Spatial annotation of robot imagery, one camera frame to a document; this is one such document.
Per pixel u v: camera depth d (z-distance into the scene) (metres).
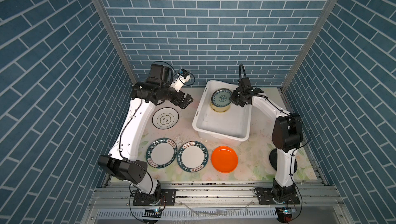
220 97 1.02
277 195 0.66
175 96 0.62
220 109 1.06
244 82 0.78
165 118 1.02
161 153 0.88
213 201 0.73
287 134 0.54
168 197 0.73
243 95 0.74
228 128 0.97
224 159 0.86
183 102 0.63
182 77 0.61
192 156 0.88
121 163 0.39
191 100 0.69
